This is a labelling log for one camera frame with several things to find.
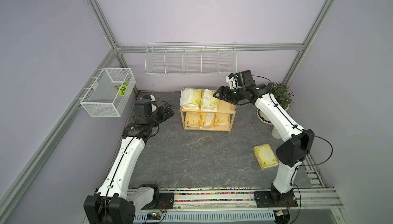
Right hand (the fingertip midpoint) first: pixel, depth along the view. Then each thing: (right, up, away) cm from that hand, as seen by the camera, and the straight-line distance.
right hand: (218, 95), depth 81 cm
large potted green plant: (+39, +1, +8) cm, 40 cm away
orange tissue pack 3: (+4, -15, +16) cm, 22 cm away
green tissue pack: (-15, -2, +2) cm, 15 cm away
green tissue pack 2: (-5, -4, +2) cm, 6 cm away
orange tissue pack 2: (-5, -15, +18) cm, 24 cm away
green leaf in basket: (-52, +4, 0) cm, 52 cm away
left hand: (-24, -8, -5) cm, 26 cm away
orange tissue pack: (-14, -14, +16) cm, 26 cm away
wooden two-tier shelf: (+3, -6, +4) cm, 8 cm away
